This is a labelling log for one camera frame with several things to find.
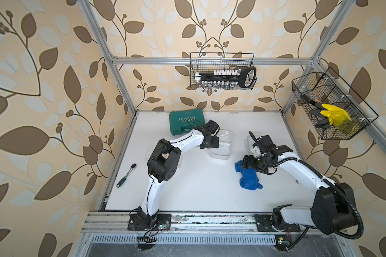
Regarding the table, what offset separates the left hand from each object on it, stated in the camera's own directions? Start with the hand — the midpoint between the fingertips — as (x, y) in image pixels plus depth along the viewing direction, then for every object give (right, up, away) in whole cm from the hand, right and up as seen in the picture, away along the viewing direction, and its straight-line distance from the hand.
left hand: (212, 142), depth 96 cm
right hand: (+18, -12, -11) cm, 25 cm away
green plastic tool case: (-19, +13, +12) cm, 26 cm away
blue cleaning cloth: (+18, -18, -13) cm, 29 cm away
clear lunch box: (+7, -6, +1) cm, 10 cm away
